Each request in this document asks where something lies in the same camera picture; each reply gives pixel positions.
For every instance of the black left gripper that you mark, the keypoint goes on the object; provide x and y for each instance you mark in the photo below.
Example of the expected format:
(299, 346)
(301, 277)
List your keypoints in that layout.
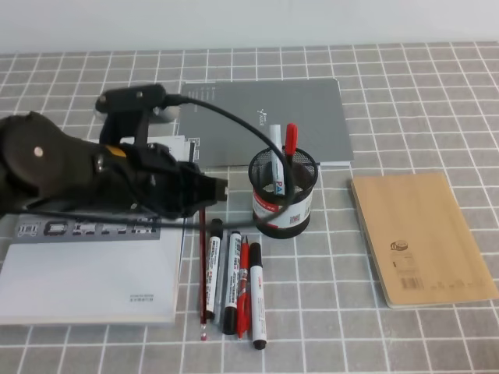
(151, 179)

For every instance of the red marker pen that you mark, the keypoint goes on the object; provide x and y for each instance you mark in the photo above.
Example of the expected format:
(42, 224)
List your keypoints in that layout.
(243, 302)

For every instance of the black mesh pen holder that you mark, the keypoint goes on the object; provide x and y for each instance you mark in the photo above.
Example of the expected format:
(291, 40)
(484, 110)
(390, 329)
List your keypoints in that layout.
(266, 202)

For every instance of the grey hardcover book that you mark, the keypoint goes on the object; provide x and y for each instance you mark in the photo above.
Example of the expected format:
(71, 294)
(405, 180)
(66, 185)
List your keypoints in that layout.
(314, 105)

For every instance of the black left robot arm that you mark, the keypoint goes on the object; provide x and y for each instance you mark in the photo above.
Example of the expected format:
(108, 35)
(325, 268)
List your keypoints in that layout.
(44, 169)

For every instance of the grey pen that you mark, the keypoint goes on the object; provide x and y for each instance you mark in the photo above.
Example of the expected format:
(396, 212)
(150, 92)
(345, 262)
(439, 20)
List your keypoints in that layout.
(219, 295)

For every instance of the white marker in holder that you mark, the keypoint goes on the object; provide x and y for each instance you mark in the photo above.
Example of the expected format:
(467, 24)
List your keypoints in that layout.
(277, 166)

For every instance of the red marker in holder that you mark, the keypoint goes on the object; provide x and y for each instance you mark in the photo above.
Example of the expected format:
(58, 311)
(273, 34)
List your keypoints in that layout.
(291, 137)

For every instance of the white grey book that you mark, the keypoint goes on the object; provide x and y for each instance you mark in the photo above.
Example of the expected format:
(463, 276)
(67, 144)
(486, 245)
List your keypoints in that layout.
(78, 272)

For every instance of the brown kraft notebook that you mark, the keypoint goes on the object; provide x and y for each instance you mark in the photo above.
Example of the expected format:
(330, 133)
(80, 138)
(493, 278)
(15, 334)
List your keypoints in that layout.
(422, 247)

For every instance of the white marker black cap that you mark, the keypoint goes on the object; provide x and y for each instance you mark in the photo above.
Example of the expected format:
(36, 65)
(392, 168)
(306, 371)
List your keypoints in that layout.
(213, 258)

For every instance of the grey white checkered tablecloth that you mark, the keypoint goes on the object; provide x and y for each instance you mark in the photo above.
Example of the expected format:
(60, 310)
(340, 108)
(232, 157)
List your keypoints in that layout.
(409, 108)

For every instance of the dark red pencil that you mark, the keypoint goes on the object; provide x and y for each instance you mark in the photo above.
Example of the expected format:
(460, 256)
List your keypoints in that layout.
(202, 248)

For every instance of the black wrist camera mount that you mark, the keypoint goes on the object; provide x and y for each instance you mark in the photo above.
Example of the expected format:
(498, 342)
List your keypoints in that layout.
(127, 112)

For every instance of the white marker black ends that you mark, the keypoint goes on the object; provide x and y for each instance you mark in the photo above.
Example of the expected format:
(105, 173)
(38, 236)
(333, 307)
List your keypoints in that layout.
(258, 314)

